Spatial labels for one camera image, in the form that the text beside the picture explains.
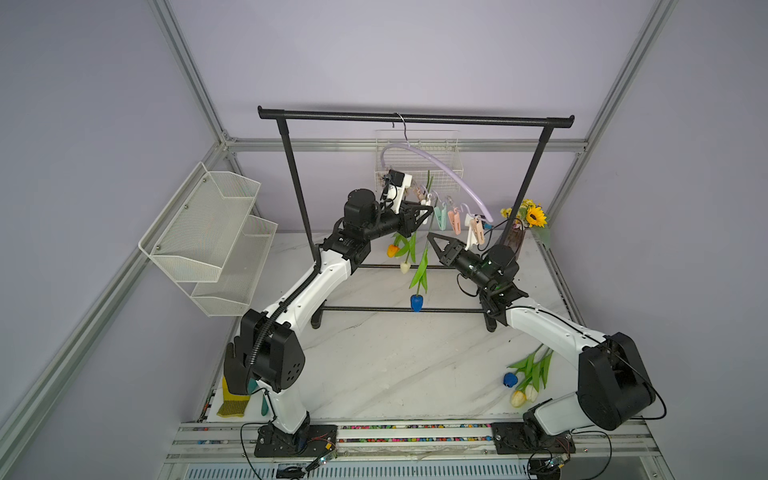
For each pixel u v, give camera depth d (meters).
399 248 0.95
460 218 0.65
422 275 0.75
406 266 0.91
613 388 0.43
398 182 0.63
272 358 0.45
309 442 0.73
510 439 0.73
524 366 0.85
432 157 0.58
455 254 0.67
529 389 0.80
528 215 0.90
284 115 0.57
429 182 0.76
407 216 0.64
